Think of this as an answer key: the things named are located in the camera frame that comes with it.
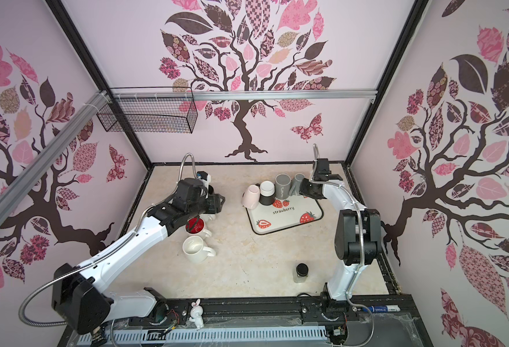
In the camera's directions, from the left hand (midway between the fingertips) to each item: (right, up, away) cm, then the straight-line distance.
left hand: (219, 201), depth 80 cm
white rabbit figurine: (-6, -37, -9) cm, 39 cm away
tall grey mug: (+26, +5, +19) cm, 33 cm away
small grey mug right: (+32, +6, +20) cm, 39 cm away
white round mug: (-9, -19, 0) cm, 21 cm away
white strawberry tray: (+27, -8, +17) cm, 33 cm away
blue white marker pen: (+61, -37, -7) cm, 71 cm away
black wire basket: (-44, +46, +42) cm, 76 cm away
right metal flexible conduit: (+41, -26, -19) cm, 52 cm away
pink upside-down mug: (+11, 0, +17) cm, 20 cm away
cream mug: (-2, -5, -9) cm, 11 cm away
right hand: (+36, +5, +15) cm, 39 cm away
